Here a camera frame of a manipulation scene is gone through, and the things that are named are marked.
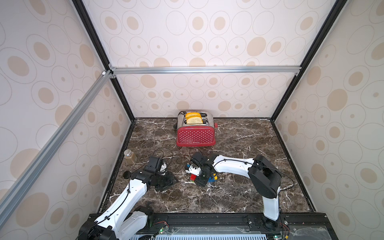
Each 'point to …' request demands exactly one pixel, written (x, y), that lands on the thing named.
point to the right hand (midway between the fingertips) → (198, 184)
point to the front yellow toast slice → (194, 120)
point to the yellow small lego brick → (216, 176)
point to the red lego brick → (192, 177)
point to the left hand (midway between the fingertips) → (178, 181)
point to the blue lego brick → (211, 179)
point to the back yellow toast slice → (196, 114)
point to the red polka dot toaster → (195, 129)
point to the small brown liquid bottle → (130, 157)
